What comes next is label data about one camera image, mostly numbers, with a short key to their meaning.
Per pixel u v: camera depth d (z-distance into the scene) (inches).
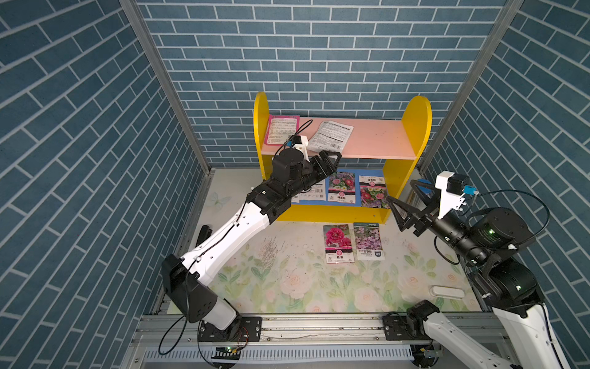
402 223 18.8
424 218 17.6
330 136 29.2
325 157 23.3
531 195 13.6
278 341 28.4
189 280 15.7
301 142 24.4
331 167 23.1
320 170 22.9
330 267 34.5
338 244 36.8
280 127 30.4
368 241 36.9
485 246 15.4
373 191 36.9
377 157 28.4
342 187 37.1
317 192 36.8
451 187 16.4
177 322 18.1
